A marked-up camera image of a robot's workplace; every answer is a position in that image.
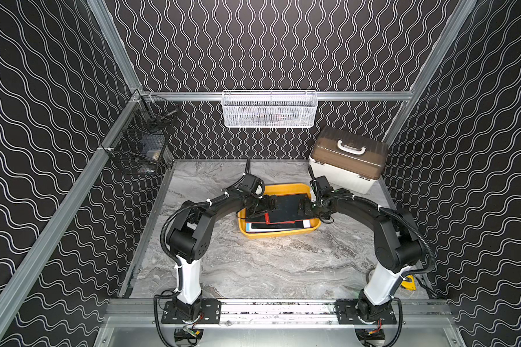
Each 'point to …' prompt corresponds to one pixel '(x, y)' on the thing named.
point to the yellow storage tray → (279, 189)
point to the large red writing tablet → (286, 210)
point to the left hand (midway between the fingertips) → (274, 207)
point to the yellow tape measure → (409, 285)
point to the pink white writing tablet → (249, 228)
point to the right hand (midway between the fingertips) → (306, 211)
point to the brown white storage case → (349, 162)
